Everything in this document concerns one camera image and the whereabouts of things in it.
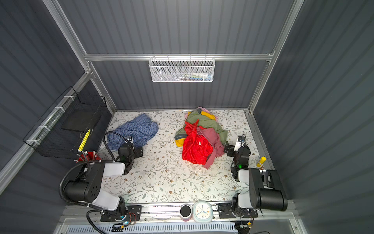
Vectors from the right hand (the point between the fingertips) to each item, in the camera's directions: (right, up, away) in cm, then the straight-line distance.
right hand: (237, 143), depth 90 cm
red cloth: (-25, -3, -2) cm, 25 cm away
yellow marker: (+13, -10, -6) cm, 17 cm away
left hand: (-68, -3, +5) cm, 69 cm away
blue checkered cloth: (-64, +8, +11) cm, 65 cm away
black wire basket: (-94, +8, -18) cm, 96 cm away
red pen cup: (-86, -6, -9) cm, 86 cm away
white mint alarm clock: (-23, -32, -18) cm, 43 cm away
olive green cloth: (-20, +13, +11) cm, 26 cm away
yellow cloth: (-36, -1, +9) cm, 37 cm away
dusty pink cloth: (-15, +5, +2) cm, 16 cm away
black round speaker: (-32, -31, -20) cm, 48 cm away
